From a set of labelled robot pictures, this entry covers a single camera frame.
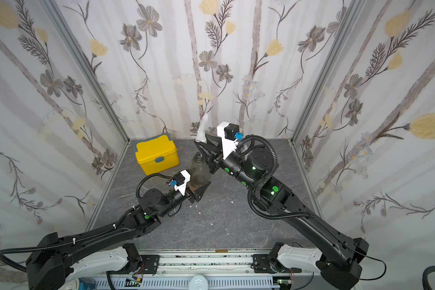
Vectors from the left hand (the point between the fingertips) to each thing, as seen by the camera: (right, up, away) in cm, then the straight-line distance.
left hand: (202, 174), depth 65 cm
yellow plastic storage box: (-28, +9, +30) cm, 42 cm away
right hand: (+3, +10, -18) cm, 21 cm away
